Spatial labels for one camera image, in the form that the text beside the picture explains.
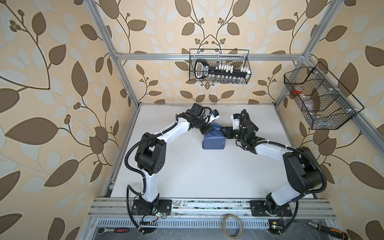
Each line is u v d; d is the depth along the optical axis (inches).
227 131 31.7
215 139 34.0
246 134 28.1
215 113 31.0
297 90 31.8
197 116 29.9
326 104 28.5
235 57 35.9
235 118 32.2
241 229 26.1
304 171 18.0
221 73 33.3
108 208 30.2
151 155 19.8
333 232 26.2
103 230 26.8
